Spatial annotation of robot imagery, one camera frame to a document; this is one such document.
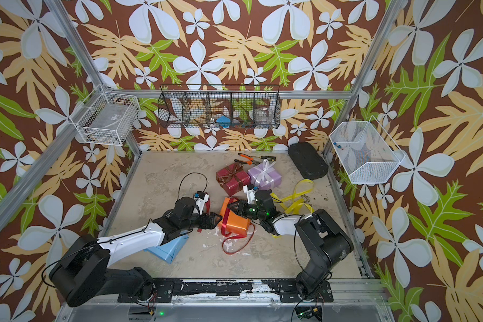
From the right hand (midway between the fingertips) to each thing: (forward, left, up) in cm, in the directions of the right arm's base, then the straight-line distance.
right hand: (228, 206), depth 87 cm
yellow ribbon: (+3, -30, -9) cm, 32 cm away
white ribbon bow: (+19, -18, -1) cm, 26 cm away
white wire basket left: (+30, +54, +24) cm, 67 cm away
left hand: (-3, +5, -1) cm, 6 cm away
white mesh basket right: (+19, -60, +16) cm, 65 cm away
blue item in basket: (+34, +2, +20) cm, 40 cm away
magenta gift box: (+18, -2, -2) cm, 18 cm away
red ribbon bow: (-10, +1, -4) cm, 11 cm away
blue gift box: (-18, +22, -3) cm, 28 cm away
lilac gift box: (+22, -13, -2) cm, 25 cm away
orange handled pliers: (+35, -14, -9) cm, 39 cm away
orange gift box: (-7, -3, -3) cm, 8 cm away
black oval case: (+29, -44, -5) cm, 53 cm away
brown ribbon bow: (+20, +3, -3) cm, 20 cm away
